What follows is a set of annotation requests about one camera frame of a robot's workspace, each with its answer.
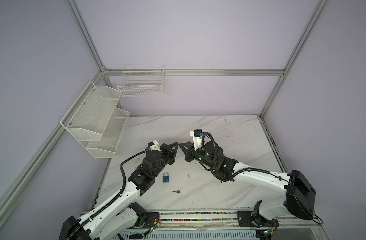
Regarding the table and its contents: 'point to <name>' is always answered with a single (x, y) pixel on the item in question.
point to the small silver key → (178, 191)
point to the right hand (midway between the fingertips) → (178, 145)
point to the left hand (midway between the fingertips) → (179, 142)
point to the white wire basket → (140, 80)
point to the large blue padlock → (165, 179)
